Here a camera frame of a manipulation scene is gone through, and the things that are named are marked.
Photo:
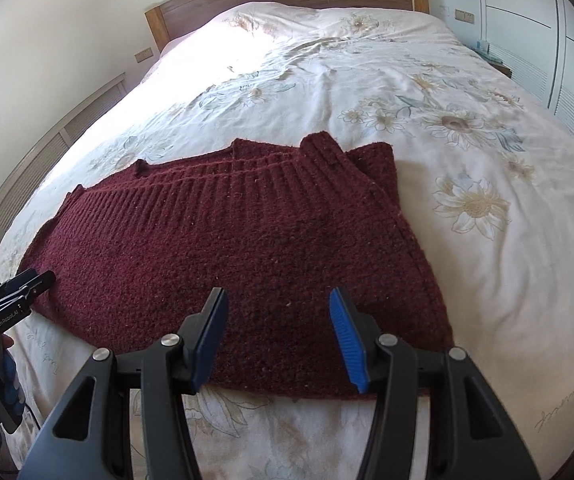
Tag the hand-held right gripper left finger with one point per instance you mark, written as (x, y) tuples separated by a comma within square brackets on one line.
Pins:
[(214, 340)]

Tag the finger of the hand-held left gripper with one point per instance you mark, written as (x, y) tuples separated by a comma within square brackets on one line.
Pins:
[(19, 280), (32, 287)]

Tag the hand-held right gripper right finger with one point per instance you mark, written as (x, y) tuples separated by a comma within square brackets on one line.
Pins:
[(349, 345)]

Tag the dark red knitted sweater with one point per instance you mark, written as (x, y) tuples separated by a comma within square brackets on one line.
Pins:
[(247, 260)]

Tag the slatted radiator cover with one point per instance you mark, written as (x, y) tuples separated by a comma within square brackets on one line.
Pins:
[(27, 170)]

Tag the bed with floral duvet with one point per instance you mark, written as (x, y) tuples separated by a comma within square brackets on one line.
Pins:
[(417, 85)]

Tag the wooden nightstand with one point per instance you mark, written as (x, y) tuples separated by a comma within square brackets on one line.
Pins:
[(501, 67)]

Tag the small items on nightstand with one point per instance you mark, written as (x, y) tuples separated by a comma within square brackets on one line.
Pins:
[(484, 49)]

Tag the white wardrobe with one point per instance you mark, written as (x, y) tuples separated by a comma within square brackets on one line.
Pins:
[(557, 25)]

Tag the beige wall switch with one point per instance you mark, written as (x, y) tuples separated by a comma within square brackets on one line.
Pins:
[(464, 15), (143, 54)]

